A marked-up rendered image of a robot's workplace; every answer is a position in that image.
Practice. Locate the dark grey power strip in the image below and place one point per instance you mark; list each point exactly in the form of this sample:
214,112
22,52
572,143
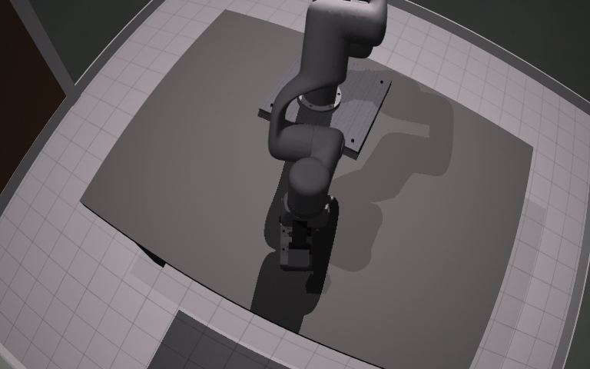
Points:
285,238

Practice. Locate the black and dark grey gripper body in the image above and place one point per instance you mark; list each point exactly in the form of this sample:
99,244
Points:
287,217

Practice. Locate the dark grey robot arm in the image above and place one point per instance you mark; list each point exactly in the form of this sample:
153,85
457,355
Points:
331,26

